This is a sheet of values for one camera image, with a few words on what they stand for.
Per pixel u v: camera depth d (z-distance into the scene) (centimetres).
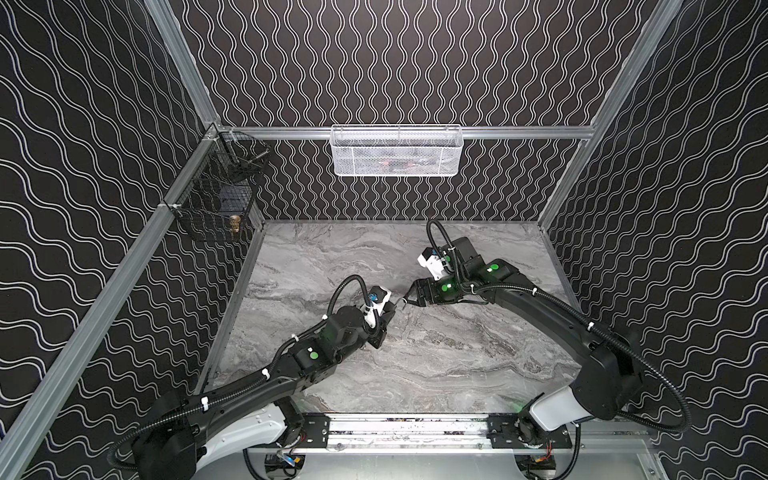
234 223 82
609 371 42
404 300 75
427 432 76
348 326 56
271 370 51
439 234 64
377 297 64
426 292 70
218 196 92
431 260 74
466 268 63
